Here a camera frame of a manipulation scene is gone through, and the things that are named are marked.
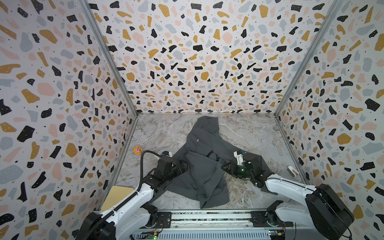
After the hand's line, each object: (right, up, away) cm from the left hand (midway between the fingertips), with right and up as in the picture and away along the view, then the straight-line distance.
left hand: (185, 164), depth 83 cm
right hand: (+20, -1, 0) cm, 20 cm away
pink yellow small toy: (-31, +6, +12) cm, 34 cm away
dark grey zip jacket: (+11, +4, +10) cm, 16 cm away
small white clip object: (+64, -6, +7) cm, 65 cm away
